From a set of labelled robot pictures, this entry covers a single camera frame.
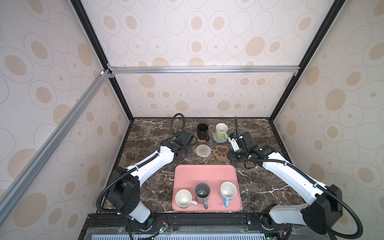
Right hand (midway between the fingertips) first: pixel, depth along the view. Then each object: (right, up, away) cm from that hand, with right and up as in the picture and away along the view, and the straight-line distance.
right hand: (231, 154), depth 82 cm
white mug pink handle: (-26, -23, -1) cm, 35 cm away
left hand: (-22, +2, +3) cm, 22 cm away
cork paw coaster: (-3, -1, +18) cm, 18 cm away
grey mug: (-16, -21, 0) cm, 26 cm away
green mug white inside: (-2, +14, +21) cm, 26 cm away
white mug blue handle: (-2, -20, -1) cm, 20 cm away
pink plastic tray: (-25, -15, +10) cm, 31 cm away
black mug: (-25, +4, -21) cm, 33 cm away
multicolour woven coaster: (-14, 0, +18) cm, 23 cm away
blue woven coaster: (-3, +6, +24) cm, 25 cm away
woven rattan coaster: (-15, +6, +24) cm, 29 cm away
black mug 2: (-15, +13, +21) cm, 28 cm away
